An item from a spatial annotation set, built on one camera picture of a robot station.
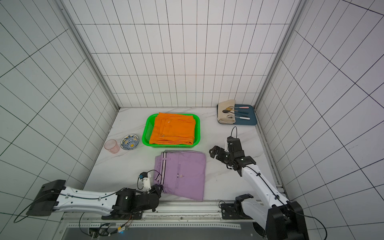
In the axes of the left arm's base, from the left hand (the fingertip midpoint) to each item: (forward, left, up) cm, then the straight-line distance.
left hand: (160, 189), depth 80 cm
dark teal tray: (+55, -64, 0) cm, 84 cm away
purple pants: (+8, -11, +2) cm, 14 cm away
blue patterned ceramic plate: (+29, +25, +1) cm, 38 cm away
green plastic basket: (+38, +13, +8) cm, 42 cm away
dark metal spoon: (+59, -43, 0) cm, 73 cm away
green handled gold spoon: (+61, -48, +1) cm, 77 cm away
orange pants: (+37, -6, +5) cm, 38 cm away
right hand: (+17, -28, +9) cm, 34 cm away
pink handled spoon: (+63, -56, 0) cm, 85 cm away
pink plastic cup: (+24, +34, +4) cm, 42 cm away
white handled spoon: (+53, -47, 0) cm, 71 cm away
